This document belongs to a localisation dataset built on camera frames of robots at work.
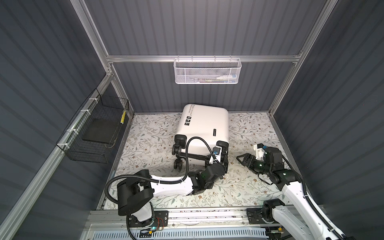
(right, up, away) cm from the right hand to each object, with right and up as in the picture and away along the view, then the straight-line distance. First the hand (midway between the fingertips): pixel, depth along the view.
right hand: (242, 161), depth 79 cm
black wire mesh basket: (-75, +15, -8) cm, 77 cm away
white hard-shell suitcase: (-22, +17, +6) cm, 28 cm away
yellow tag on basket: (-66, +24, +4) cm, 70 cm away
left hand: (-11, +3, -2) cm, 11 cm away
